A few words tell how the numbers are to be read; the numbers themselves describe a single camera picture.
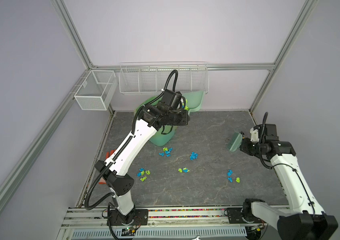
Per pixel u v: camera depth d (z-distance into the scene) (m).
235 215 0.74
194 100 0.76
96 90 1.01
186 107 0.75
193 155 0.94
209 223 0.74
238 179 0.85
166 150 0.97
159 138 0.96
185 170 0.89
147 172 0.88
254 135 0.70
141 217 0.73
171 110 0.55
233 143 0.87
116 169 0.43
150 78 0.95
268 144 0.53
